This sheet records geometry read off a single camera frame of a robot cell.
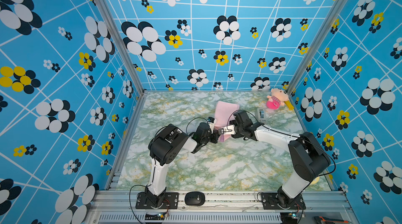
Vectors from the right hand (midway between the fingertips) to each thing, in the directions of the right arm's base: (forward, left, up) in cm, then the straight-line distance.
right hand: (233, 123), depth 95 cm
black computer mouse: (-40, +22, -3) cm, 45 cm away
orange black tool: (-47, -34, -6) cm, 58 cm away
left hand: (-4, +7, -5) cm, 9 cm away
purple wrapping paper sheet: (+5, +6, +1) cm, 8 cm away
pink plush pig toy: (+21, -33, 0) cm, 39 cm away
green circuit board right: (-46, -21, -8) cm, 51 cm away
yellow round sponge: (-31, -38, -4) cm, 49 cm away
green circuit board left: (-47, +39, -6) cm, 61 cm away
